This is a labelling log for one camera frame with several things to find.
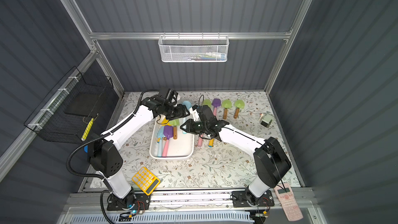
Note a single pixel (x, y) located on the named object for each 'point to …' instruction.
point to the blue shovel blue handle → (161, 136)
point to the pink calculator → (289, 202)
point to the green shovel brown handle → (226, 104)
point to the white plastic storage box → (168, 141)
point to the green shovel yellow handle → (211, 143)
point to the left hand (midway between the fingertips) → (188, 116)
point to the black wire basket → (66, 114)
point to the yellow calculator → (146, 180)
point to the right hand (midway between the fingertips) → (183, 127)
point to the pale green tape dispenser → (267, 120)
